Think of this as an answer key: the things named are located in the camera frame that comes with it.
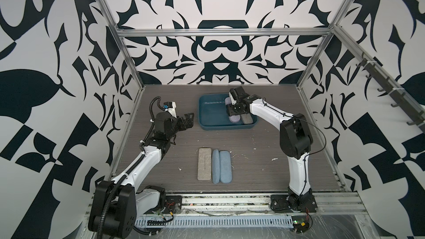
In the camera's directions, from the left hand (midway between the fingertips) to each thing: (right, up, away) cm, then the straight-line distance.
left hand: (184, 112), depth 84 cm
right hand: (+25, +2, +14) cm, 28 cm away
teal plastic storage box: (+14, -2, +23) cm, 28 cm away
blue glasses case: (+21, -30, -4) cm, 37 cm away
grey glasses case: (+35, -4, +15) cm, 38 cm away
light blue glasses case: (+16, -25, -4) cm, 30 cm away
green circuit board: (+52, -46, -13) cm, 71 cm away
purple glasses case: (+26, -4, +9) cm, 28 cm away
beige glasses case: (+10, -25, -1) cm, 28 cm away
